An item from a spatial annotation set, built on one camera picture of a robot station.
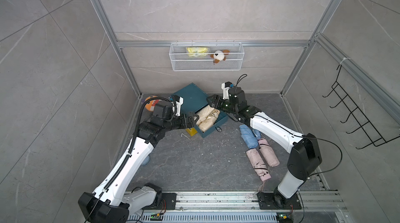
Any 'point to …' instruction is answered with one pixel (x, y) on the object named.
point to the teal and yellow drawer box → (194, 98)
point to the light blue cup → (146, 161)
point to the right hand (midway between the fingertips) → (211, 99)
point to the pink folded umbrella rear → (268, 152)
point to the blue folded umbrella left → (248, 136)
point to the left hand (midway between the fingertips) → (193, 115)
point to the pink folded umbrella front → (258, 164)
